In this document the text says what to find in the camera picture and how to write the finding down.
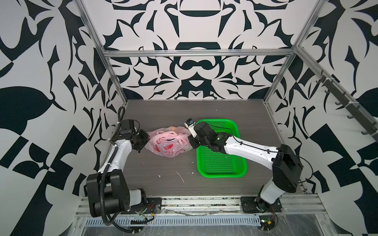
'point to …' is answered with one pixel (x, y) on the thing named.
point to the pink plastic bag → (170, 141)
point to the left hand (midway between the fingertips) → (147, 135)
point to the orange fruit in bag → (173, 128)
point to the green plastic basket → (212, 164)
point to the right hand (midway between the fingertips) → (188, 134)
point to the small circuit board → (267, 221)
